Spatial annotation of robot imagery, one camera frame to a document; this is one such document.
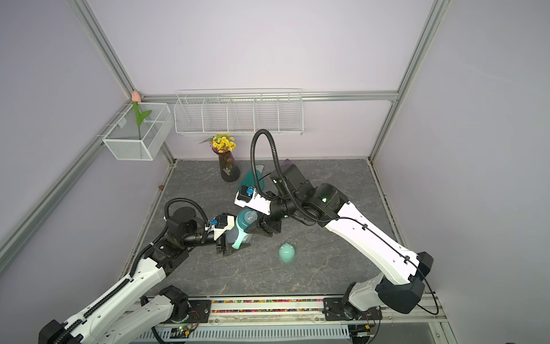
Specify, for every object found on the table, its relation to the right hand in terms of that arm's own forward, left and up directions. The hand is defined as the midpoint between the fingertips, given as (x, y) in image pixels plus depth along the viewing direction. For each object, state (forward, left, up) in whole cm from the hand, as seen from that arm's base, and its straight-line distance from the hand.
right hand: (250, 216), depth 61 cm
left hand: (-1, +2, -9) cm, 10 cm away
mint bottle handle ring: (-6, +2, -1) cm, 7 cm away
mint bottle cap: (0, -11, -28) cm, 30 cm away
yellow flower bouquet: (+41, +18, -8) cm, 46 cm away
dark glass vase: (+40, +17, -25) cm, 50 cm away
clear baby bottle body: (-3, +7, -8) cm, 11 cm away
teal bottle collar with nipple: (-3, 0, +3) cm, 4 cm away
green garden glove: (+42, +9, -36) cm, 57 cm away
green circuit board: (-25, +27, -35) cm, 51 cm away
